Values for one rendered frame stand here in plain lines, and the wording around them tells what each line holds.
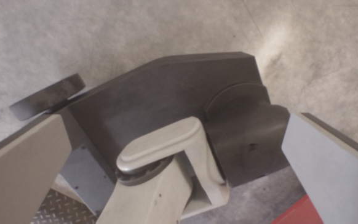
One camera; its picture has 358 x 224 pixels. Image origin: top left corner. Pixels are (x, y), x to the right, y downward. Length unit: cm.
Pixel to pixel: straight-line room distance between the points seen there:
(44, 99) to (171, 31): 40
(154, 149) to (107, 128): 21
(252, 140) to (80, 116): 43
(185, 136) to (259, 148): 14
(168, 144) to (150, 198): 10
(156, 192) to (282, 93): 57
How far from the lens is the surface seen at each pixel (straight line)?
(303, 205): 92
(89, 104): 57
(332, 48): 84
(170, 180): 43
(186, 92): 52
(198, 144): 39
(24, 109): 62
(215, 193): 47
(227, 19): 68
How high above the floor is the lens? 66
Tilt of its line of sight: 67 degrees down
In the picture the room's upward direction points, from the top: 176 degrees clockwise
